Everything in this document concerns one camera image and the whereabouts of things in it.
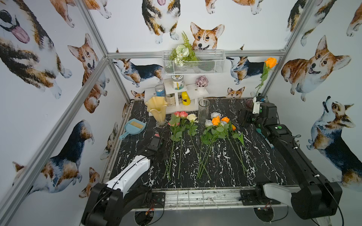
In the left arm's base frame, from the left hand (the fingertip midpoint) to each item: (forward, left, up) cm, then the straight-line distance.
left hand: (165, 151), depth 87 cm
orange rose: (+23, -42, 0) cm, 48 cm away
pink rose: (+16, -6, -2) cm, 17 cm away
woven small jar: (+43, -1, +1) cm, 43 cm away
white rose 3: (+12, -38, -2) cm, 40 cm away
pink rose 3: (-6, -3, -2) cm, 7 cm away
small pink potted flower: (+40, -24, +20) cm, 51 cm away
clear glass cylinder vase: (+24, -25, +10) cm, 36 cm away
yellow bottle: (+41, -13, +4) cm, 43 cm away
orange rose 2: (+20, -34, +3) cm, 40 cm away
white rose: (+27, -35, +1) cm, 44 cm away
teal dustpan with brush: (+21, +25, -4) cm, 33 cm away
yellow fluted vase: (+27, +6, +12) cm, 31 cm away
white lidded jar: (+37, -9, +24) cm, 45 cm away
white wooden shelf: (+44, -18, +9) cm, 48 cm away
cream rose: (+26, -18, -2) cm, 31 cm away
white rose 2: (+11, -28, -3) cm, 30 cm away
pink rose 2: (+29, -11, -1) cm, 31 cm away
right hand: (+13, -50, +23) cm, 57 cm away
